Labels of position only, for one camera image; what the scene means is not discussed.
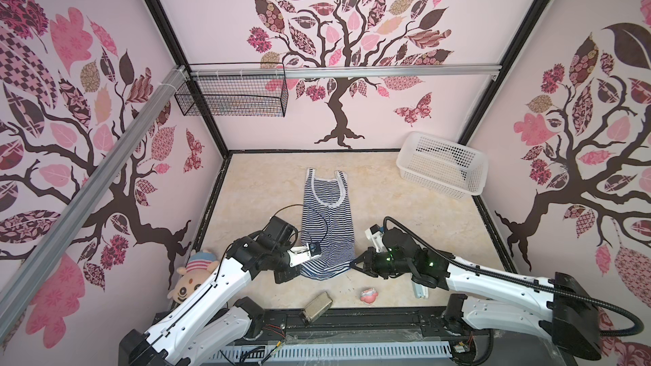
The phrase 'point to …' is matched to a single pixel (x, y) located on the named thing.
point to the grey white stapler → (420, 291)
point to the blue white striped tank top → (330, 225)
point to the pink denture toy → (369, 296)
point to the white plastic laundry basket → (442, 166)
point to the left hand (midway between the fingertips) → (294, 268)
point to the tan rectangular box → (318, 309)
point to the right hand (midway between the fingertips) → (347, 266)
